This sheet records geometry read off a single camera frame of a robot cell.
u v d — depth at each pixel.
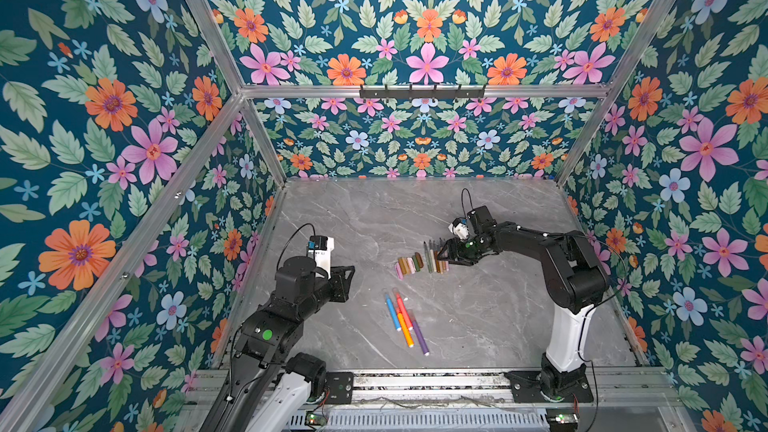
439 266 0.96
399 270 0.94
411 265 0.96
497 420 0.77
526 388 0.73
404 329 0.82
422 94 0.93
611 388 0.75
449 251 0.88
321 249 0.60
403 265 0.95
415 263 0.96
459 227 0.93
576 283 0.53
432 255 0.98
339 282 0.60
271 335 0.46
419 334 0.82
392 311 0.86
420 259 0.97
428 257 0.98
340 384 0.74
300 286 0.49
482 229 0.80
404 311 0.86
